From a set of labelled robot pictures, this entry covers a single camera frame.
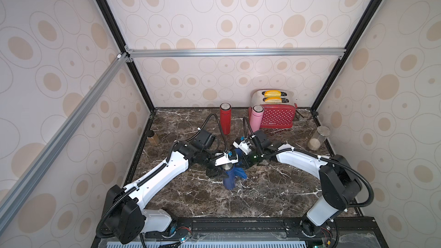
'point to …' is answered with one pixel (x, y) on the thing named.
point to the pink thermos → (256, 117)
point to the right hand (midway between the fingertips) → (235, 168)
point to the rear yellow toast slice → (273, 93)
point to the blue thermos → (228, 180)
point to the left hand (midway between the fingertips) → (229, 166)
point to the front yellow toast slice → (273, 100)
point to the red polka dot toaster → (275, 115)
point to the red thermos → (225, 117)
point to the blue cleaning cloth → (238, 171)
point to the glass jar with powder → (318, 138)
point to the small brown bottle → (155, 139)
